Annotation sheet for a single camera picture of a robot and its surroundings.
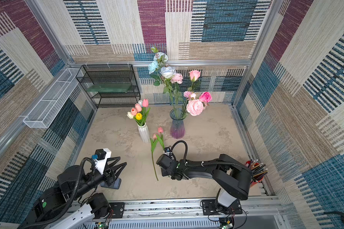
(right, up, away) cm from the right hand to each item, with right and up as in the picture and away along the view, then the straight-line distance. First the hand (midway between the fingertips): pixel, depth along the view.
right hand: (168, 167), depth 88 cm
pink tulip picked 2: (-5, +22, +9) cm, 24 cm away
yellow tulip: (-14, +31, -15) cm, 37 cm away
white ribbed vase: (-15, +21, +2) cm, 26 cm away
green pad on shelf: (-34, +50, +9) cm, 61 cm away
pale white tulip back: (-15, +39, -8) cm, 42 cm away
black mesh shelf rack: (-41, +61, +14) cm, 75 cm away
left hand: (-19, +11, -25) cm, 33 cm away
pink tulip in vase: (-16, +36, -11) cm, 40 cm away
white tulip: (-20, +32, -12) cm, 39 cm away
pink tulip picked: (-10, +13, +9) cm, 19 cm away
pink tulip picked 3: (-12, +38, -10) cm, 41 cm away
